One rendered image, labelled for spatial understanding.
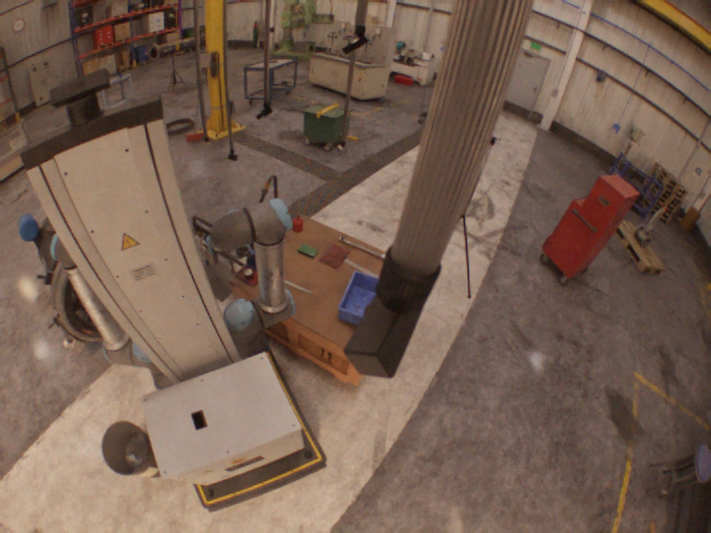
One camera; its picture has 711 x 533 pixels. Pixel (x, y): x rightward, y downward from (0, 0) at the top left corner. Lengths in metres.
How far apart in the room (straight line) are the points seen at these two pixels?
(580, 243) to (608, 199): 0.56
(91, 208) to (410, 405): 1.97
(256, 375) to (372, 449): 1.03
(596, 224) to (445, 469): 2.51
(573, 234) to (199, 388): 3.28
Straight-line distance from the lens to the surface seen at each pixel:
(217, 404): 1.19
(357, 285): 1.88
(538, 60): 10.54
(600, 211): 3.20
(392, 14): 11.62
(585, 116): 10.73
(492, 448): 2.27
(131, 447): 2.13
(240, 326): 1.39
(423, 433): 2.08
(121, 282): 0.93
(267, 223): 0.95
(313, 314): 1.75
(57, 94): 0.73
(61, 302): 1.96
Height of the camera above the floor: 1.93
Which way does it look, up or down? 47 degrees down
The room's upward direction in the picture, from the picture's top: 10 degrees clockwise
